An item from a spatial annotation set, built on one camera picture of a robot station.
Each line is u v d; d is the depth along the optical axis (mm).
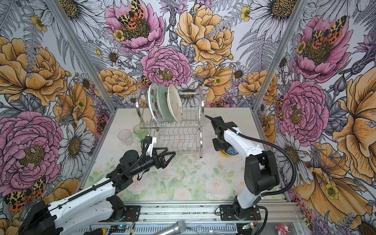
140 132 1017
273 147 452
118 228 710
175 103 788
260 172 457
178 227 673
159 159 651
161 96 724
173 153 688
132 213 745
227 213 734
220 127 658
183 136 997
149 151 675
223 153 878
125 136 1015
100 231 685
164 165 648
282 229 665
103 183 526
